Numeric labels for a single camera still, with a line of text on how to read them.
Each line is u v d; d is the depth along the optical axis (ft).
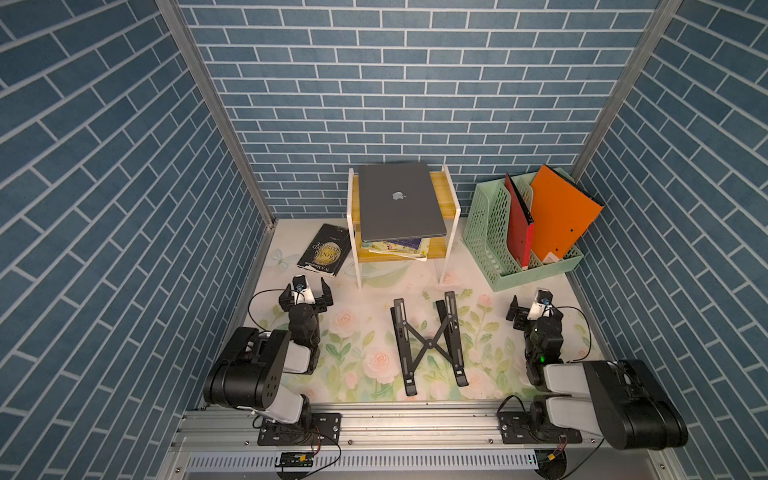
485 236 3.22
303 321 2.22
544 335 2.21
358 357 2.83
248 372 1.48
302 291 2.46
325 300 2.67
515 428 2.41
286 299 2.62
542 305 2.46
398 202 2.58
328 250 3.56
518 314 2.65
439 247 2.99
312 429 2.37
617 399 1.44
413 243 2.99
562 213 2.87
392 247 2.99
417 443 2.40
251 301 3.17
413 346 2.72
